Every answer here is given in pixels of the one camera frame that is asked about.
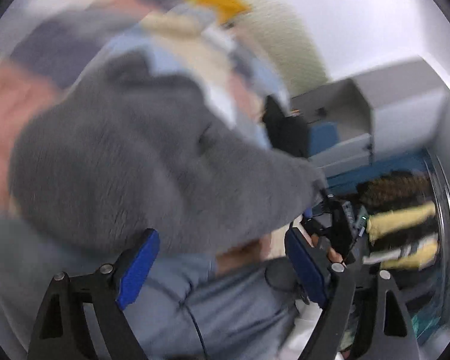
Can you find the grey white cabinet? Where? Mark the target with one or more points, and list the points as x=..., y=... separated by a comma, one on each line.
x=392, y=110

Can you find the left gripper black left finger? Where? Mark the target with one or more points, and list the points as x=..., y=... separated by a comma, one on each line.
x=61, y=329

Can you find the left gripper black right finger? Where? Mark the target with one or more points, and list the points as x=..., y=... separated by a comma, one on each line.
x=384, y=329

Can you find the multicolour patchwork blanket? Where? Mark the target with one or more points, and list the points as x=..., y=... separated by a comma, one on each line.
x=46, y=46

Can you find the grey fleece sweater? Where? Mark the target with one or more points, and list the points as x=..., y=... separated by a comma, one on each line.
x=126, y=151

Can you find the yellow black striped garment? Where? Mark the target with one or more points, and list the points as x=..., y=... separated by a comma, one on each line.
x=401, y=224

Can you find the cream quilted headboard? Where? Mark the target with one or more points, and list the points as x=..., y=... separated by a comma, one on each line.
x=277, y=28

